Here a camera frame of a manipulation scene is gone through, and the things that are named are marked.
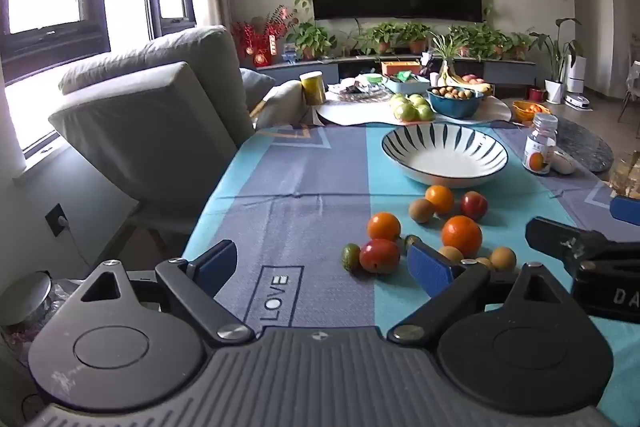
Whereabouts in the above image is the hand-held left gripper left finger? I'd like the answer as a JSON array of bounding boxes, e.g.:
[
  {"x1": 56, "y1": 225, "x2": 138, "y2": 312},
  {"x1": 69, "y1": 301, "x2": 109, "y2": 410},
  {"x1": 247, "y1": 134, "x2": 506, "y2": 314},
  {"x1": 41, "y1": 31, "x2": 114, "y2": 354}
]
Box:
[{"x1": 80, "y1": 239, "x2": 255, "y2": 344}]

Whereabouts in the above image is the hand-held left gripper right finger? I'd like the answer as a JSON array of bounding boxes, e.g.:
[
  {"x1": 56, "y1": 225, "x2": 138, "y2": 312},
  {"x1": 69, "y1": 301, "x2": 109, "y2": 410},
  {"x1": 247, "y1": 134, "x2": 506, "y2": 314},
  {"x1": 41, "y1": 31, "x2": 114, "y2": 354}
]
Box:
[{"x1": 387, "y1": 241, "x2": 573, "y2": 344}]

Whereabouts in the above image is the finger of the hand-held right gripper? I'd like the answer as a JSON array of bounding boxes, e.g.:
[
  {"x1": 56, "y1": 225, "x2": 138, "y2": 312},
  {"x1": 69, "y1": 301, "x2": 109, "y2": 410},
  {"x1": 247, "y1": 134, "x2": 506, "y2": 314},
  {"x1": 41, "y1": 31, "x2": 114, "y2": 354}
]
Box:
[
  {"x1": 525, "y1": 217, "x2": 608, "y2": 265},
  {"x1": 611, "y1": 194, "x2": 640, "y2": 225}
]

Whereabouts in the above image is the orange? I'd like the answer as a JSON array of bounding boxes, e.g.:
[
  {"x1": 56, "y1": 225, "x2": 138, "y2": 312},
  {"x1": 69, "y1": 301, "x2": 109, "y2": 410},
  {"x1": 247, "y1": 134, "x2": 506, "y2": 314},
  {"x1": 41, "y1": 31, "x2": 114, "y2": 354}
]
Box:
[
  {"x1": 424, "y1": 185, "x2": 455, "y2": 215},
  {"x1": 441, "y1": 215, "x2": 483, "y2": 258},
  {"x1": 367, "y1": 212, "x2": 402, "y2": 243}
]

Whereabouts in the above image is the red apple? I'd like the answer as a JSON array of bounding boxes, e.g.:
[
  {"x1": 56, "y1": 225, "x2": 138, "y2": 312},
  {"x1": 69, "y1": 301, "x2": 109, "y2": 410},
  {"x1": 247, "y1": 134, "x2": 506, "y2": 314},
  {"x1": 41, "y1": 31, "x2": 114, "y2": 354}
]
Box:
[
  {"x1": 460, "y1": 191, "x2": 489, "y2": 221},
  {"x1": 359, "y1": 239, "x2": 401, "y2": 274}
]

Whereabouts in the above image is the striped white bowl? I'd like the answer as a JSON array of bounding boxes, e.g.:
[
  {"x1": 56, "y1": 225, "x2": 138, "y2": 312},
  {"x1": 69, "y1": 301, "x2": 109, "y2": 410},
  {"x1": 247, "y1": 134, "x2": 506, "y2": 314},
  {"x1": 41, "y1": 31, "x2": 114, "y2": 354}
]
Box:
[{"x1": 381, "y1": 123, "x2": 509, "y2": 188}]

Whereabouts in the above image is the clear drinking glass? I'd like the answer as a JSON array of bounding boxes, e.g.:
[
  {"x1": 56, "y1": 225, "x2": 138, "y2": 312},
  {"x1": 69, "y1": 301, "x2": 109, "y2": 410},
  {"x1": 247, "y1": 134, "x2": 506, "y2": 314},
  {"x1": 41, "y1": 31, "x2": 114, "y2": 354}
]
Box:
[{"x1": 607, "y1": 152, "x2": 640, "y2": 200}]

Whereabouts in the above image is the brown kiwi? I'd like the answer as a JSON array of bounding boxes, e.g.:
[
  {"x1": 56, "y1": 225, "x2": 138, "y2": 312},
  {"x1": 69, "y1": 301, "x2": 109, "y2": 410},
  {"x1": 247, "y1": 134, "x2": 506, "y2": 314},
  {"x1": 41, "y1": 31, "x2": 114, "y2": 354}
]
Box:
[{"x1": 408, "y1": 198, "x2": 436, "y2": 224}]

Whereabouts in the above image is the white oval case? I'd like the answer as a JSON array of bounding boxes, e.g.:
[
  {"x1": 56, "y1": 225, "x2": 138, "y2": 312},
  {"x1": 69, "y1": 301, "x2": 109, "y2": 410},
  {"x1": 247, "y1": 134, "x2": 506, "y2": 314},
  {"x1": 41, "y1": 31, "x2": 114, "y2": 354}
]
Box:
[{"x1": 549, "y1": 148, "x2": 577, "y2": 176}]

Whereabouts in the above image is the dark marble round table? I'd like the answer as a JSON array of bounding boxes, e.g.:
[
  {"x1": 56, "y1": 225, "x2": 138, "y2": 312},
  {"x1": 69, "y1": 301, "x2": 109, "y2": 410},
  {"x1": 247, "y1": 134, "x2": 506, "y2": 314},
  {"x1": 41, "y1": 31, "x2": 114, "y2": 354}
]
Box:
[{"x1": 510, "y1": 109, "x2": 615, "y2": 172}]

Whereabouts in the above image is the clear bottle with orange label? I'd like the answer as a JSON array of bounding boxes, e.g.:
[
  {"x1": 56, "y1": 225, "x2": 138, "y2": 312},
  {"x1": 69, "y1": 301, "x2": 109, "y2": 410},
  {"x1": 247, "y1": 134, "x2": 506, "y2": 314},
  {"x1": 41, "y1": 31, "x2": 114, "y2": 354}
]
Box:
[{"x1": 523, "y1": 113, "x2": 559, "y2": 176}]

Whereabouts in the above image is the blue patterned tablecloth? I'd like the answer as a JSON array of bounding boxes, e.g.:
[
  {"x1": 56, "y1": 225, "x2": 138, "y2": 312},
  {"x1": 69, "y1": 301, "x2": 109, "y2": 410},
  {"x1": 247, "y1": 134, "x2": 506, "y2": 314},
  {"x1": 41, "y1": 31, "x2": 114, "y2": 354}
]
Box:
[{"x1": 181, "y1": 121, "x2": 640, "y2": 418}]

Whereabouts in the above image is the white chair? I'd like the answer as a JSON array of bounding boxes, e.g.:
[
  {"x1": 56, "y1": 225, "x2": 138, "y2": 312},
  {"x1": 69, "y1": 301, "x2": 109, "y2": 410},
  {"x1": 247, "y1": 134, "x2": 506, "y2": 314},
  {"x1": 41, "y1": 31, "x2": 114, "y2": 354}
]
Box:
[{"x1": 617, "y1": 59, "x2": 640, "y2": 122}]

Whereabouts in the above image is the orange basket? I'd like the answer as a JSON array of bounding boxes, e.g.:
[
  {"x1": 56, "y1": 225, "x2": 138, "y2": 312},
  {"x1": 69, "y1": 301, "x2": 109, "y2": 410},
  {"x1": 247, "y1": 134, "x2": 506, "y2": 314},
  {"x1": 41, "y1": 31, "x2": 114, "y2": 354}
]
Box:
[{"x1": 512, "y1": 100, "x2": 552, "y2": 124}]

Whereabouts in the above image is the white robot vacuum dock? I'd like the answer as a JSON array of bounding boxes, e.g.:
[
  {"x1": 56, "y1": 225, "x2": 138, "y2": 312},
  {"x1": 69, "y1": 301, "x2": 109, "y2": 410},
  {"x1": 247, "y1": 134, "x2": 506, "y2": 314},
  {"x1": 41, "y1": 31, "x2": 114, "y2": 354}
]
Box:
[{"x1": 562, "y1": 54, "x2": 596, "y2": 108}]

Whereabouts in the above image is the blue bowl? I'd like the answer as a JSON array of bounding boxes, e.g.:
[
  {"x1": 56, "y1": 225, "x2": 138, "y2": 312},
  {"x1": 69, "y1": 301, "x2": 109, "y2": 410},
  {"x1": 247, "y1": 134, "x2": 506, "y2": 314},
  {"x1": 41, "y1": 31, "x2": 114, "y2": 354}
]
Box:
[{"x1": 426, "y1": 87, "x2": 485, "y2": 118}]

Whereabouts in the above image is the grey armchair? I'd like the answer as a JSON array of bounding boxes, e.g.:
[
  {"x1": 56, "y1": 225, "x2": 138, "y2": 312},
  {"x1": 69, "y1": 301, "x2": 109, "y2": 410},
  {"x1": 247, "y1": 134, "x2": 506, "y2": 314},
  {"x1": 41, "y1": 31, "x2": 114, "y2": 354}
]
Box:
[{"x1": 48, "y1": 25, "x2": 256, "y2": 218}]

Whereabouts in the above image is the tall plant in white pot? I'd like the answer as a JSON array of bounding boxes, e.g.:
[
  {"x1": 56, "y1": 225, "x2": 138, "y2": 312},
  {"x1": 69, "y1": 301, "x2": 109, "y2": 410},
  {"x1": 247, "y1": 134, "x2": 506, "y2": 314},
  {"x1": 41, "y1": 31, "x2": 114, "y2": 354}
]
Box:
[{"x1": 530, "y1": 17, "x2": 583, "y2": 105}]

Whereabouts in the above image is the white coffee table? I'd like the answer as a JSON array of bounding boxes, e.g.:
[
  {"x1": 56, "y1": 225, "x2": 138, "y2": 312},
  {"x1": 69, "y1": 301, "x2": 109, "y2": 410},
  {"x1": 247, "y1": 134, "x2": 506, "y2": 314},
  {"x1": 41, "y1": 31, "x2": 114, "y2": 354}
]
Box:
[{"x1": 315, "y1": 89, "x2": 513, "y2": 126}]

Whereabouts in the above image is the pile of brown longans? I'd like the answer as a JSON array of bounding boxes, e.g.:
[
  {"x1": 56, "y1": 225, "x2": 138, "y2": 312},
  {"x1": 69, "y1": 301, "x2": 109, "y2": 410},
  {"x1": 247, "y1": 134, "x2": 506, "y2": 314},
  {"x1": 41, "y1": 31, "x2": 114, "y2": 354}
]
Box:
[{"x1": 431, "y1": 87, "x2": 476, "y2": 100}]

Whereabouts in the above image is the beige cushion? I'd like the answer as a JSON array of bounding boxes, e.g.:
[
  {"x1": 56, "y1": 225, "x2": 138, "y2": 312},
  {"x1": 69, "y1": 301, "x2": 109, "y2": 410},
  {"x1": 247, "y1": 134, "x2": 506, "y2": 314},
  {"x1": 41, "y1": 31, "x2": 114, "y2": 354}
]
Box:
[{"x1": 252, "y1": 79, "x2": 307, "y2": 130}]

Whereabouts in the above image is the bunch of bananas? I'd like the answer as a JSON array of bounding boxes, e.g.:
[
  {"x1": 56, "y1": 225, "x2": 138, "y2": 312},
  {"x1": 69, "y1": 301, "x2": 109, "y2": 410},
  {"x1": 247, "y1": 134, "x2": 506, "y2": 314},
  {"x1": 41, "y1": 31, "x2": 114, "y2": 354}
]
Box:
[{"x1": 440, "y1": 62, "x2": 493, "y2": 95}]

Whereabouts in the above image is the grey cushion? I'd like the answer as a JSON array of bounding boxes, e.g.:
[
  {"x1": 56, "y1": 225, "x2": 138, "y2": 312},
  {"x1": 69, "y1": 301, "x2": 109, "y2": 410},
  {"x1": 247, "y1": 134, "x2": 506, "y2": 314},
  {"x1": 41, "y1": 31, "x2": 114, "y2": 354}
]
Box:
[{"x1": 240, "y1": 68, "x2": 277, "y2": 108}]

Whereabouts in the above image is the light blue tray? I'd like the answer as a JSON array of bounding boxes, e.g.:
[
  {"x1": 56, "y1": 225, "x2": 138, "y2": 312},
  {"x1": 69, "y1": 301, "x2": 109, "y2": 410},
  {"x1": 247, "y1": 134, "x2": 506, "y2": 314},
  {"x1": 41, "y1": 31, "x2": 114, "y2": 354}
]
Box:
[{"x1": 381, "y1": 72, "x2": 432, "y2": 94}]

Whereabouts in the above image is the glass plate of snacks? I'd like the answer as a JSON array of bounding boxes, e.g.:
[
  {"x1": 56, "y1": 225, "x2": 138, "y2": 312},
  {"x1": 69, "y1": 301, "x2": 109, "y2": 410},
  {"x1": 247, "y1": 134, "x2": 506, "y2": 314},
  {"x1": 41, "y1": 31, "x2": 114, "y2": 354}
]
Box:
[{"x1": 327, "y1": 79, "x2": 393, "y2": 102}]

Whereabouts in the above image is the potted green plant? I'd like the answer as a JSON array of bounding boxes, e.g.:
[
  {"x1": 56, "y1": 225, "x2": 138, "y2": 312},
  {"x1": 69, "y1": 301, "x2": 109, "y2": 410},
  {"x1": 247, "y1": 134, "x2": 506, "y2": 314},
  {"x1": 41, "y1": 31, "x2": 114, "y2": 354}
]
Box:
[
  {"x1": 357, "y1": 23, "x2": 401, "y2": 55},
  {"x1": 285, "y1": 22, "x2": 337, "y2": 62},
  {"x1": 450, "y1": 24, "x2": 506, "y2": 60},
  {"x1": 502, "y1": 32, "x2": 536, "y2": 62},
  {"x1": 397, "y1": 22, "x2": 433, "y2": 55}
]

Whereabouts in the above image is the round metal tin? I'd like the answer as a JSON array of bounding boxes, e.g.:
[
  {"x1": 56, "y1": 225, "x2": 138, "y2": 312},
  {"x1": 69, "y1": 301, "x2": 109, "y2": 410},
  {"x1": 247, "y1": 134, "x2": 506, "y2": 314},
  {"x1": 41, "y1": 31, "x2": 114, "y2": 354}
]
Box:
[{"x1": 0, "y1": 271, "x2": 53, "y2": 327}]

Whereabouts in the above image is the gold can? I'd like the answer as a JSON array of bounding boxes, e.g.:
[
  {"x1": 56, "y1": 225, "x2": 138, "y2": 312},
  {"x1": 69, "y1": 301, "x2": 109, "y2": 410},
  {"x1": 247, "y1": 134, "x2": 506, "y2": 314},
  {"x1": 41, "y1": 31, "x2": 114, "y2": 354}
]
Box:
[{"x1": 299, "y1": 71, "x2": 327, "y2": 106}]

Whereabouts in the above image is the orange box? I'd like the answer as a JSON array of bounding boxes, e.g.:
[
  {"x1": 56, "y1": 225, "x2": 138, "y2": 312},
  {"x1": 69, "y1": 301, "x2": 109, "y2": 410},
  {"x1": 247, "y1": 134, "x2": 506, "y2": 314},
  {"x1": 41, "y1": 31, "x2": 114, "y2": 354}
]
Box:
[{"x1": 381, "y1": 61, "x2": 422, "y2": 76}]

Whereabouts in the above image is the grey television cabinet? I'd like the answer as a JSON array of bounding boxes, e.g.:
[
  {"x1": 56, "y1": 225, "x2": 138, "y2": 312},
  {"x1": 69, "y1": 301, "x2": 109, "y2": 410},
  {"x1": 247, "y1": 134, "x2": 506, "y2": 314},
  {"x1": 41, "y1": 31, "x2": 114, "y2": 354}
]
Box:
[{"x1": 240, "y1": 54, "x2": 538, "y2": 92}]

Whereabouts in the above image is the spider plant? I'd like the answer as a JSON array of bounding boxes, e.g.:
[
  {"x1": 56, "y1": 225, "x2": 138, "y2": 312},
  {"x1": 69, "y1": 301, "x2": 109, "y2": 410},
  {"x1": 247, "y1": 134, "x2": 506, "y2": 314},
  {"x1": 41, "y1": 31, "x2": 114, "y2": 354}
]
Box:
[{"x1": 430, "y1": 32, "x2": 468, "y2": 68}]

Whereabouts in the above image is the red festive decoration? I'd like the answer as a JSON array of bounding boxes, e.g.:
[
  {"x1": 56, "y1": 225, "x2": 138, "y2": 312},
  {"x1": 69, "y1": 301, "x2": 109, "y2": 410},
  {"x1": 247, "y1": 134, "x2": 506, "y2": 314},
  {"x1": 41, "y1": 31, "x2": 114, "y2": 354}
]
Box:
[{"x1": 231, "y1": 6, "x2": 301, "y2": 68}]

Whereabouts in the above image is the black wall socket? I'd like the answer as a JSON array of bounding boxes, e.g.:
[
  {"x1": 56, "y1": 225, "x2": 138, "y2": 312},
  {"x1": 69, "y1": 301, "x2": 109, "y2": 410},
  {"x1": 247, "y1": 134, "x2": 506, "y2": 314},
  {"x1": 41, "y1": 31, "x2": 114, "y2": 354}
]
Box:
[{"x1": 45, "y1": 203, "x2": 68, "y2": 238}]

